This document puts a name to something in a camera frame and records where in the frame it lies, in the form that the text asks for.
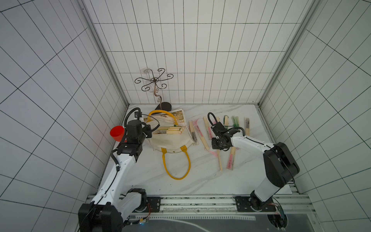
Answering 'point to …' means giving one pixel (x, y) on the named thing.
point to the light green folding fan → (225, 122)
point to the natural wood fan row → (220, 161)
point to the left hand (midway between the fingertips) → (145, 127)
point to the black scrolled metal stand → (163, 106)
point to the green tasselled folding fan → (235, 121)
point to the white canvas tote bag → (172, 143)
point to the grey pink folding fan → (247, 126)
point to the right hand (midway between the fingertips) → (216, 142)
